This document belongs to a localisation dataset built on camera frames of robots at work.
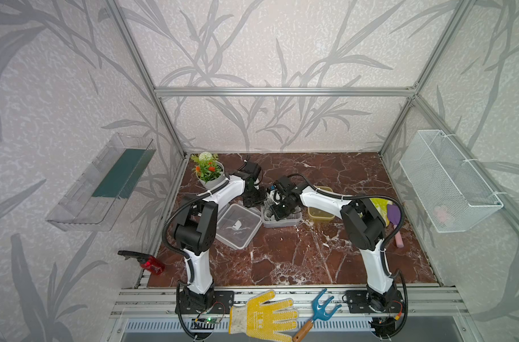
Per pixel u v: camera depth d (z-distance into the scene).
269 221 0.88
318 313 0.72
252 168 0.78
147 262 0.73
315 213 0.66
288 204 0.79
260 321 0.69
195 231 0.50
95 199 0.65
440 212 0.74
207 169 0.93
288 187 0.77
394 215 0.97
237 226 0.94
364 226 0.53
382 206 0.97
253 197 0.82
